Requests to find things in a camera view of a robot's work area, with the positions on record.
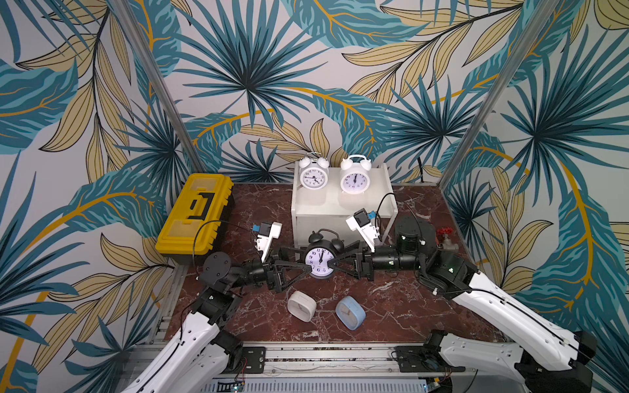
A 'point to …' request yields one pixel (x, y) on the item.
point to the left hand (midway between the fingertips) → (308, 269)
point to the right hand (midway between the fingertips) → (330, 261)
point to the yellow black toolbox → (192, 228)
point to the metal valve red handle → (443, 232)
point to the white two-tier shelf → (328, 207)
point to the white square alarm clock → (301, 305)
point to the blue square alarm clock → (350, 312)
